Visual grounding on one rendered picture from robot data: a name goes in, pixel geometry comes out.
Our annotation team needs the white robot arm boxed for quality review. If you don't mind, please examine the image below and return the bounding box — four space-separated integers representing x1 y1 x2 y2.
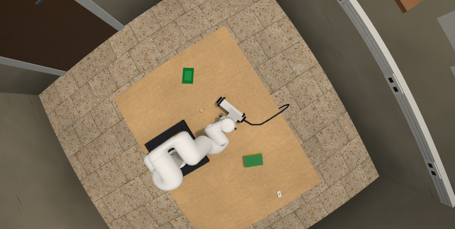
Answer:
144 108 243 191

